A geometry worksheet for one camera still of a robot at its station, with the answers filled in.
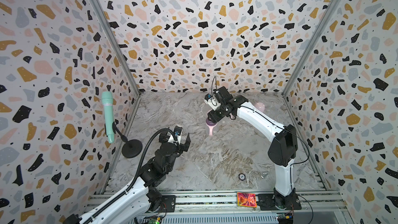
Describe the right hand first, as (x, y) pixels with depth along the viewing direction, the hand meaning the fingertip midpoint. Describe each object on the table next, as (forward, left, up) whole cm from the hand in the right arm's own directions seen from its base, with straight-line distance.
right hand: (214, 115), depth 88 cm
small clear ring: (-27, -26, -14) cm, 40 cm away
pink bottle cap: (-4, +2, -2) cm, 5 cm away
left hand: (-14, +16, +5) cm, 22 cm away
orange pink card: (-39, -16, -16) cm, 45 cm away
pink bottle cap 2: (+7, -28, 0) cm, 29 cm away
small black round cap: (-27, -15, -18) cm, 36 cm away
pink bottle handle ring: (-5, +2, -5) cm, 8 cm away
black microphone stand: (-14, +49, -15) cm, 53 cm away
